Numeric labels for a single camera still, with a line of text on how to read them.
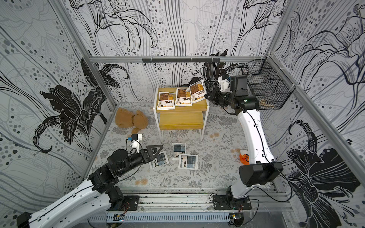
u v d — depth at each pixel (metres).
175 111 0.72
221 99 0.60
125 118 0.98
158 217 0.76
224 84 0.64
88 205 0.57
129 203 0.73
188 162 0.86
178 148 0.93
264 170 0.40
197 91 0.72
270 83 0.89
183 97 0.74
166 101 0.73
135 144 0.62
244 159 0.84
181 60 0.91
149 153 0.58
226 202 0.72
